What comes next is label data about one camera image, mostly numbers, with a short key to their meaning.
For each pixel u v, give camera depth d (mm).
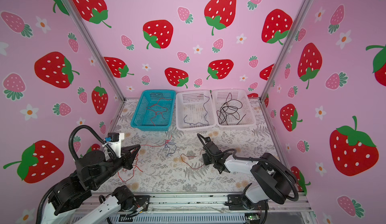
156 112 1091
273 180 435
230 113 1104
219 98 1180
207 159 803
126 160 528
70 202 401
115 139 512
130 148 572
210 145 697
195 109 1141
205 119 1072
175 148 884
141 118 1120
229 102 1145
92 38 862
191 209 731
